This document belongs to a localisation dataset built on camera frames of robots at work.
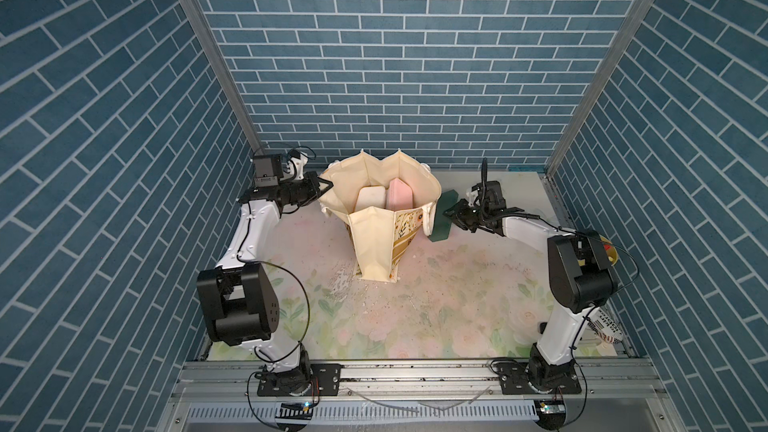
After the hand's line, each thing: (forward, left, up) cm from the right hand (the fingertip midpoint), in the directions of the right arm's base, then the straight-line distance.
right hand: (447, 213), depth 96 cm
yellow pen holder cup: (-13, -45, +4) cm, 47 cm away
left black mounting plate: (-48, +30, -10) cm, 58 cm away
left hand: (-4, +33, +16) cm, 36 cm away
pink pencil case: (0, +16, +8) cm, 18 cm away
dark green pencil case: (-5, +2, 0) cm, 5 cm away
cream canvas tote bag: (-16, +20, +8) cm, 27 cm away
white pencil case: (+3, +26, +3) cm, 26 cm away
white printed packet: (-29, -43, -7) cm, 53 cm away
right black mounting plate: (-44, -17, -9) cm, 48 cm away
